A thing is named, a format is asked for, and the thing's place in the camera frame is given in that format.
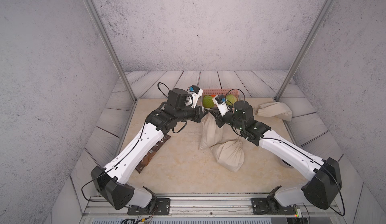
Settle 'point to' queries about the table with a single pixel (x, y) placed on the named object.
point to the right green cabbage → (231, 98)
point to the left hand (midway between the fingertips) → (210, 111)
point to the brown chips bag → (150, 154)
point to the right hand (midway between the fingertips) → (212, 108)
